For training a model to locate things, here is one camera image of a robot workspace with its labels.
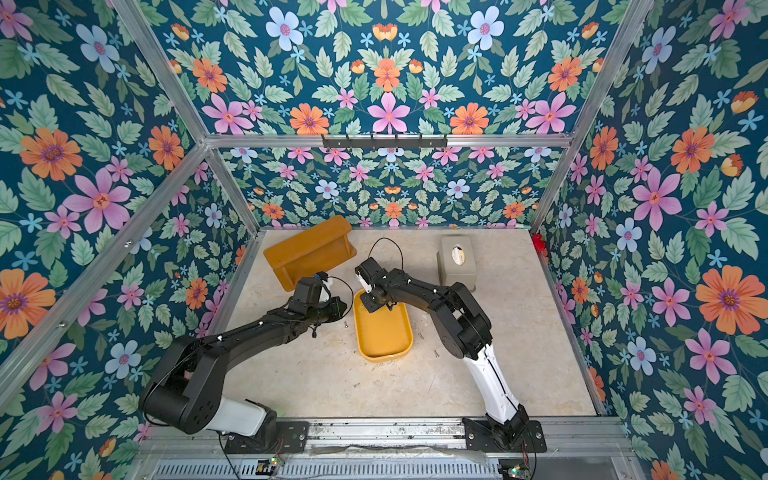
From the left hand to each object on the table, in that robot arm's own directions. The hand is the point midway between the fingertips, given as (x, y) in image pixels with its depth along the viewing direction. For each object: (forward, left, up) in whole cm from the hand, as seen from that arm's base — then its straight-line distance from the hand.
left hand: (349, 302), depth 91 cm
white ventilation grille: (-44, -30, -7) cm, 54 cm away
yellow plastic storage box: (-8, -10, -8) cm, 15 cm away
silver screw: (-4, +2, -7) cm, 8 cm away
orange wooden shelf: (+18, +11, +5) cm, 22 cm away
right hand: (+5, -7, -7) cm, 11 cm away
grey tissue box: (+12, -36, +1) cm, 38 cm away
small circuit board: (-39, +20, -9) cm, 45 cm away
